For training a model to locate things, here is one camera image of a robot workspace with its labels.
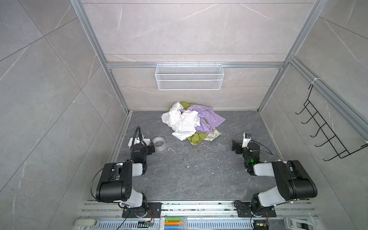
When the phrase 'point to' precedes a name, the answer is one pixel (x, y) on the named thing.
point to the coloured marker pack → (174, 223)
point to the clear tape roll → (160, 143)
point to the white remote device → (86, 222)
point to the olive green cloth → (196, 138)
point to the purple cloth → (208, 118)
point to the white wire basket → (189, 76)
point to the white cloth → (183, 123)
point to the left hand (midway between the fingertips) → (143, 139)
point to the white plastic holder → (296, 224)
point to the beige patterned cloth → (211, 136)
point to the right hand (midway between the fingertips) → (240, 139)
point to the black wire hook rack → (339, 148)
